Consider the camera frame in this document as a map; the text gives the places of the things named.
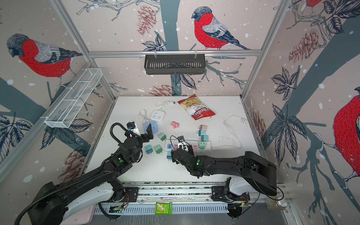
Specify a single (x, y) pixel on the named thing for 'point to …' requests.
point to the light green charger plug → (202, 145)
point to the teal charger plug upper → (201, 132)
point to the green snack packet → (163, 208)
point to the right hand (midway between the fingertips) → (175, 151)
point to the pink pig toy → (175, 124)
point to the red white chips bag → (195, 108)
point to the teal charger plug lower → (204, 138)
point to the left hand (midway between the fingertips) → (142, 125)
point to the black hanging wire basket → (175, 64)
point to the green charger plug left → (158, 149)
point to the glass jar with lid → (273, 205)
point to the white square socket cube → (157, 115)
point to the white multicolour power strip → (170, 145)
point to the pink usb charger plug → (203, 127)
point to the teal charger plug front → (168, 155)
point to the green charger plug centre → (161, 136)
